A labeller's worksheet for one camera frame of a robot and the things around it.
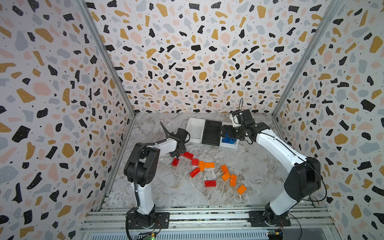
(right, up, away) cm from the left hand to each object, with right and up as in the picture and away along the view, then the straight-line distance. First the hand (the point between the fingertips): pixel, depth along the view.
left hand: (182, 148), depth 98 cm
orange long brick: (+31, -18, -11) cm, 37 cm away
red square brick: (-4, -8, -5) cm, 10 cm away
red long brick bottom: (+18, -19, -12) cm, 28 cm away
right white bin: (+35, +2, +1) cm, 35 cm away
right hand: (+26, +12, -14) cm, 32 cm away
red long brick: (+4, -4, -3) cm, 7 cm away
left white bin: (+8, +12, +14) cm, 20 cm away
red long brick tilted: (+9, -13, -10) cm, 19 cm away
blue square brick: (+35, +5, +2) cm, 35 cm away
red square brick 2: (+9, -8, -3) cm, 12 cm away
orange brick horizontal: (+17, -10, -6) cm, 21 cm away
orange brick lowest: (+35, -21, -15) cm, 44 cm away
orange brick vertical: (+13, -10, -4) cm, 17 cm away
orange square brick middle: (+27, -15, -11) cm, 33 cm away
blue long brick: (+30, +5, +5) cm, 31 cm away
